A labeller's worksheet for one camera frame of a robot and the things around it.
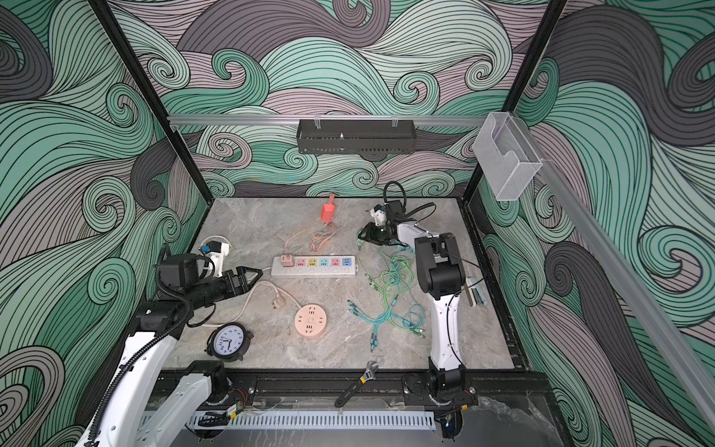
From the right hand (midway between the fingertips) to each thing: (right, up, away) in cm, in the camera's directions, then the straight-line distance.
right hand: (363, 235), depth 104 cm
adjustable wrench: (+1, -37, -26) cm, 45 cm away
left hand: (-31, -9, -31) cm, 45 cm away
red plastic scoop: (-15, +10, +11) cm, 21 cm away
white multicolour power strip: (-17, -11, -9) cm, 22 cm away
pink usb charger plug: (-26, -8, -11) cm, 30 cm away
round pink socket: (-17, -25, -20) cm, 37 cm away
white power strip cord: (-29, -8, -34) cm, 46 cm away
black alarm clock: (-41, -30, -25) cm, 56 cm away
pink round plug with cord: (-28, -21, -17) cm, 39 cm away
